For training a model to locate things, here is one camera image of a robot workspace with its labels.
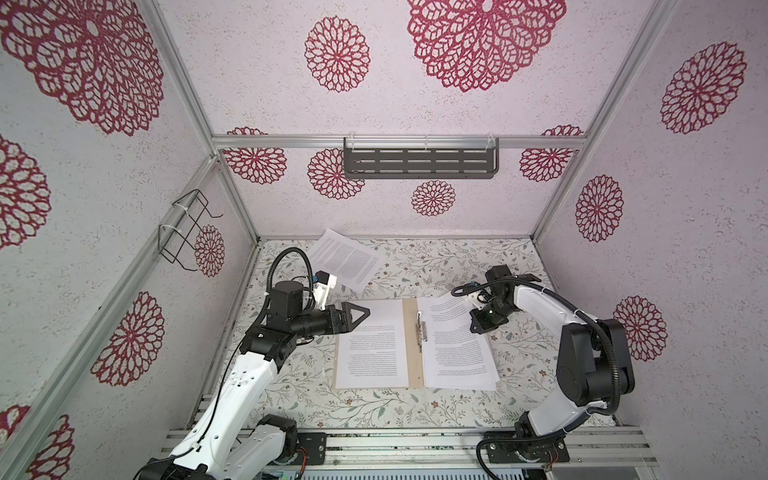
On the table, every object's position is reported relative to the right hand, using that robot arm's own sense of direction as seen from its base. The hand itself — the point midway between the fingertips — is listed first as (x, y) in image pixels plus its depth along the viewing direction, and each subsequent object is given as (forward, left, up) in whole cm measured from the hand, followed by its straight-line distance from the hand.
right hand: (475, 324), depth 90 cm
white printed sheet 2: (+27, +41, -5) cm, 49 cm away
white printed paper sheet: (-8, +31, -5) cm, 32 cm away
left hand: (-9, +33, +16) cm, 38 cm away
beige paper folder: (-7, +18, -5) cm, 20 cm away
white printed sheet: (-7, +7, -6) cm, 12 cm away
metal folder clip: (-2, +16, -3) cm, 16 cm away
